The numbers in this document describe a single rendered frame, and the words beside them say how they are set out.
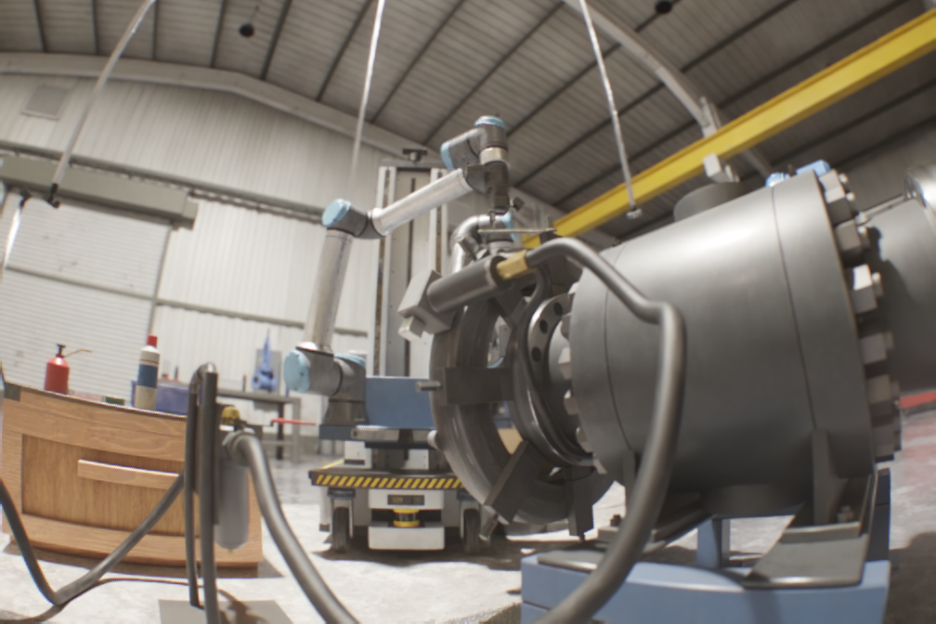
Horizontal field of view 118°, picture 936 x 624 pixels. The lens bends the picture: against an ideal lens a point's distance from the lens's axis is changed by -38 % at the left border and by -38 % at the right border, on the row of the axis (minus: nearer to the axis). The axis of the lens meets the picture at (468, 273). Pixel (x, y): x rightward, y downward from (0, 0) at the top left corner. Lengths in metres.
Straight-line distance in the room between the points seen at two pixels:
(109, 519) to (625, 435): 1.32
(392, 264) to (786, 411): 1.77
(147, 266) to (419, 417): 8.30
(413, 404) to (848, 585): 1.65
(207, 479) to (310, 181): 10.25
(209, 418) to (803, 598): 0.84
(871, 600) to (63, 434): 1.61
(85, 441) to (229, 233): 8.80
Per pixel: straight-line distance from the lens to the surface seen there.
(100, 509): 1.45
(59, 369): 1.48
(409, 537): 1.66
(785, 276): 0.69
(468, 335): 1.01
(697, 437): 0.77
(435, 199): 1.62
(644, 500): 0.42
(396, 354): 1.99
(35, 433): 1.44
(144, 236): 9.91
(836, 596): 0.60
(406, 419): 1.88
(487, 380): 0.99
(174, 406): 2.07
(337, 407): 1.75
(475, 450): 1.00
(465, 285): 0.87
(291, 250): 10.00
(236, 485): 0.89
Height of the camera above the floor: 0.47
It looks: 20 degrees up
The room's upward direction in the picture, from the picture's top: 1 degrees counter-clockwise
